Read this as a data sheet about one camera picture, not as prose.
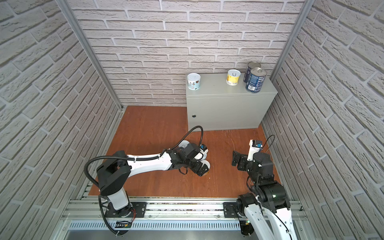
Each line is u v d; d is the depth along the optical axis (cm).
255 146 58
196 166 74
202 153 68
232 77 81
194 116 92
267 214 44
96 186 49
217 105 89
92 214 149
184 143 99
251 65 79
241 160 60
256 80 74
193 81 78
